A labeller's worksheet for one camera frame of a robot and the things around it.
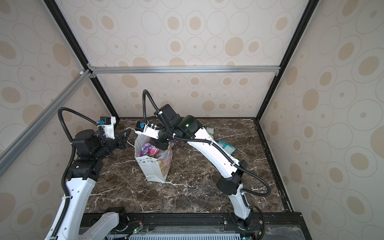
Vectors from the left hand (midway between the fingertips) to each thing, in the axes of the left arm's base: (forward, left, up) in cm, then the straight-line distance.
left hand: (132, 128), depth 67 cm
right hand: (-4, -9, -3) cm, 10 cm away
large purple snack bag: (-7, -7, -6) cm, 12 cm away
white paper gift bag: (-10, -8, -20) cm, 24 cm away
